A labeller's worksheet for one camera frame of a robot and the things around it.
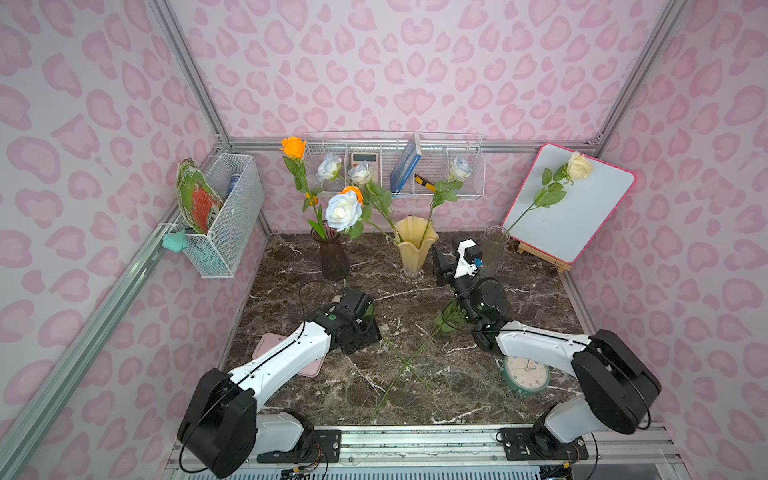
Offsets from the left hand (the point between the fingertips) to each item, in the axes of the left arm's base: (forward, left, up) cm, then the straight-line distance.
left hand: (376, 331), depth 84 cm
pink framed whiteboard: (+30, -64, +12) cm, 71 cm away
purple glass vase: (+27, +15, 0) cm, 31 cm away
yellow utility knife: (+42, -16, +19) cm, 49 cm away
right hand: (+12, -17, +23) cm, 31 cm away
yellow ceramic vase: (+29, -12, +7) cm, 32 cm away
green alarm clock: (-11, -41, -5) cm, 42 cm away
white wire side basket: (+36, +41, +25) cm, 60 cm away
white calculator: (+47, +6, +25) cm, 54 cm away
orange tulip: (+31, +19, +21) cm, 43 cm away
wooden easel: (+30, -59, -5) cm, 66 cm away
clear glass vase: (+28, -38, +4) cm, 47 cm away
